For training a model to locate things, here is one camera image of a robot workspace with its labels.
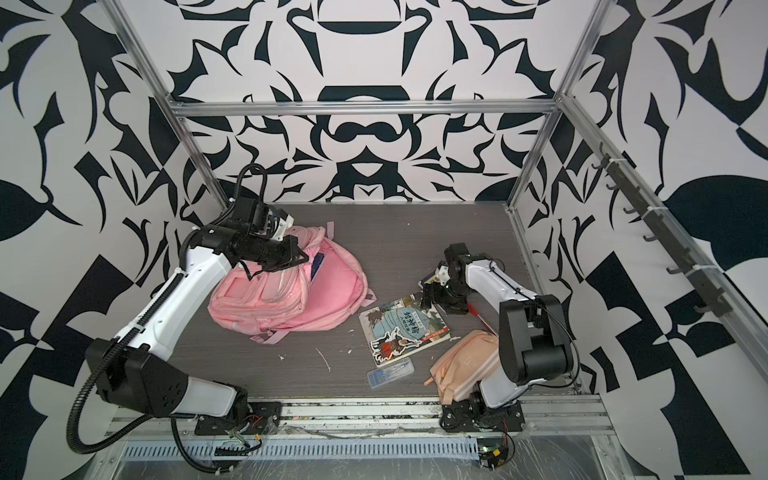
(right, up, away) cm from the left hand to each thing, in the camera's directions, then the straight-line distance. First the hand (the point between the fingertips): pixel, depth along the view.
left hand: (304, 253), depth 78 cm
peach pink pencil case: (+42, -30, +4) cm, 52 cm away
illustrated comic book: (+26, -23, +10) cm, 36 cm away
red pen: (+47, -18, +12) cm, 52 cm away
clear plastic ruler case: (+22, -32, +3) cm, 39 cm away
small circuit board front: (+46, -46, -7) cm, 66 cm away
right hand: (+35, -15, +11) cm, 40 cm away
